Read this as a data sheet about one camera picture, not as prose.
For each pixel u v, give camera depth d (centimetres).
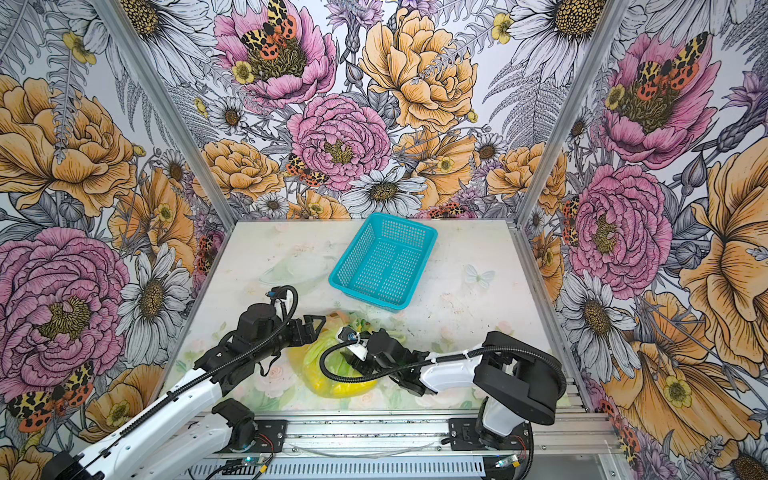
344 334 70
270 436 73
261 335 62
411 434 76
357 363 73
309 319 73
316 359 78
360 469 78
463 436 74
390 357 63
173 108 90
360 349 71
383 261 111
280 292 70
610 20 73
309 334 72
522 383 44
